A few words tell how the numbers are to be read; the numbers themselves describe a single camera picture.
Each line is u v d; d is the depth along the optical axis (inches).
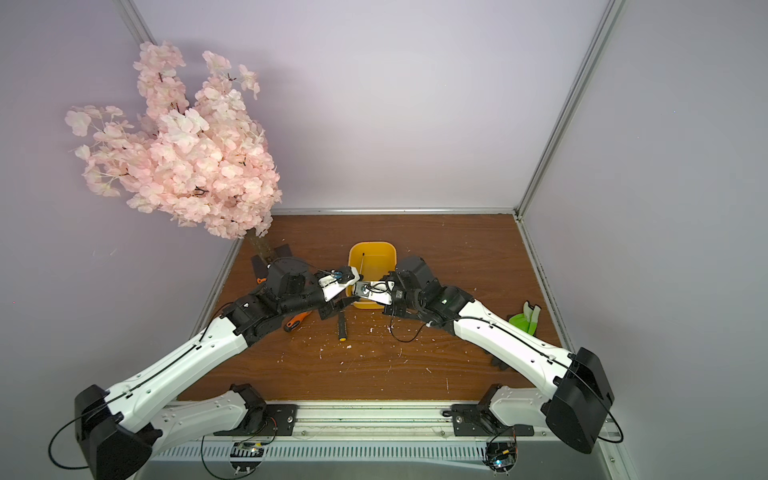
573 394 14.9
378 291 24.2
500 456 27.4
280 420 28.7
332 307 24.5
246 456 28.4
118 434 14.9
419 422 29.6
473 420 28.6
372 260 40.7
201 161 22.6
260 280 38.5
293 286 21.7
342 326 34.4
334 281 23.5
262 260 39.4
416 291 21.7
